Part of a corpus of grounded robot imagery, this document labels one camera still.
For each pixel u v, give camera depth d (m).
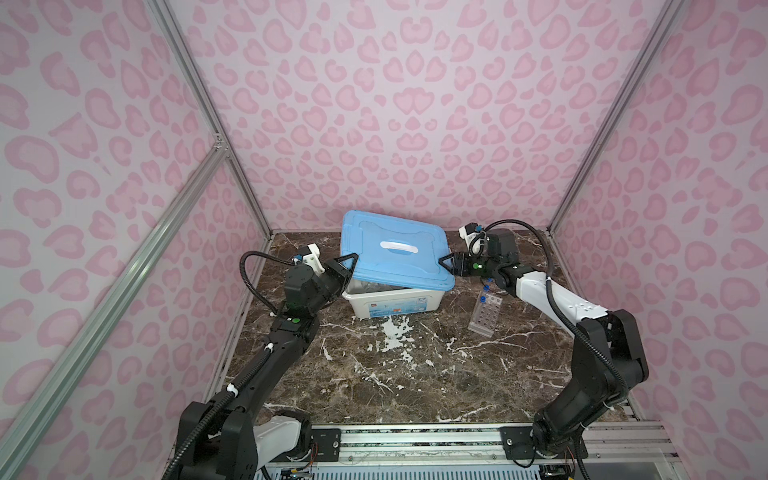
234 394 0.43
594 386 0.46
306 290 0.60
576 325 0.47
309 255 0.72
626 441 0.75
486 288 0.79
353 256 0.76
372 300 0.87
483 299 0.82
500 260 0.70
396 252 0.85
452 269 0.81
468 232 0.81
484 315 0.95
